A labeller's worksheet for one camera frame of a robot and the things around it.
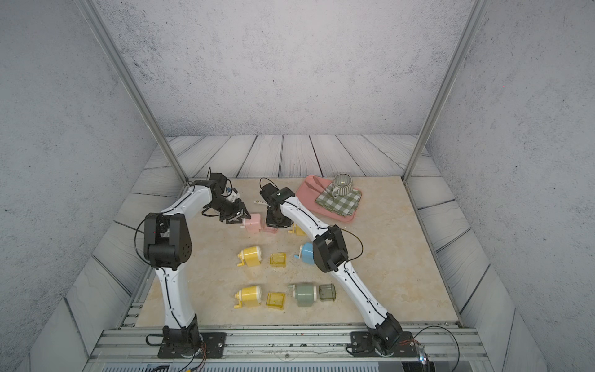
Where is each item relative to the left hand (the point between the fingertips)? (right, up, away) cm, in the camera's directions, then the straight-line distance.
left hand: (250, 217), depth 97 cm
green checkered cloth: (+40, +5, +13) cm, 42 cm away
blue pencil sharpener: (+23, -12, -10) cm, 28 cm away
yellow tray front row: (+12, -28, -14) cm, 34 cm away
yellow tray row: (+12, -17, -3) cm, 21 cm away
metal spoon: (+2, +6, +13) cm, 15 cm away
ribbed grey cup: (+41, +14, +17) cm, 46 cm away
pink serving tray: (+28, +10, +18) cm, 35 cm away
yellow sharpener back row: (+20, -2, -26) cm, 33 cm away
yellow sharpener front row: (+4, -24, -21) cm, 32 cm away
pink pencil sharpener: (+1, -3, -1) cm, 4 cm away
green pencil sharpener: (+23, -23, -20) cm, 38 cm away
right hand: (+10, -4, +3) cm, 11 cm away
